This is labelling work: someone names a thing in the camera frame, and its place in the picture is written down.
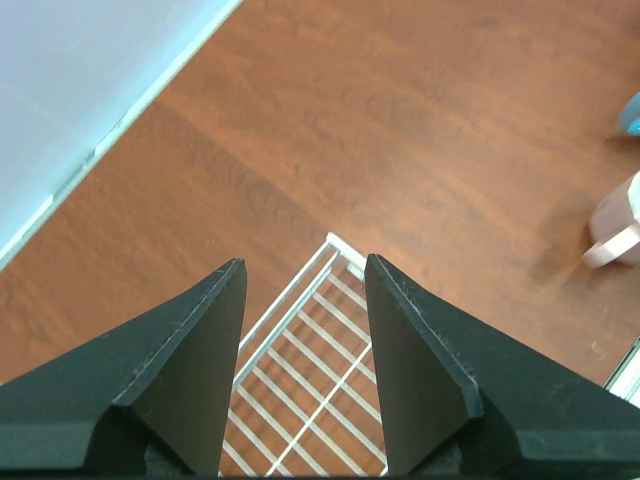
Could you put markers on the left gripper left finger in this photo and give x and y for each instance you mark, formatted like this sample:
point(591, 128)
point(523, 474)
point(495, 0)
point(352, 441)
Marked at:
point(148, 398)

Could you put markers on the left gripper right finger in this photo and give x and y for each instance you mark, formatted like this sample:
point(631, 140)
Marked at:
point(460, 398)

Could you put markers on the pink faceted mug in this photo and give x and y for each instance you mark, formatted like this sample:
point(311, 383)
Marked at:
point(614, 227)

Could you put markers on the blue bear mug yellow inside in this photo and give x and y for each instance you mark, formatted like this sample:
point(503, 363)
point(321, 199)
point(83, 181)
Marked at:
point(629, 118)

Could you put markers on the white wire dish rack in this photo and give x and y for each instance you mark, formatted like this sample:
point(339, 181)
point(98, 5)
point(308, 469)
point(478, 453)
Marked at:
point(304, 399)

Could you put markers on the aluminium front rail frame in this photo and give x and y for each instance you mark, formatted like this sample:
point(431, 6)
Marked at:
point(625, 380)

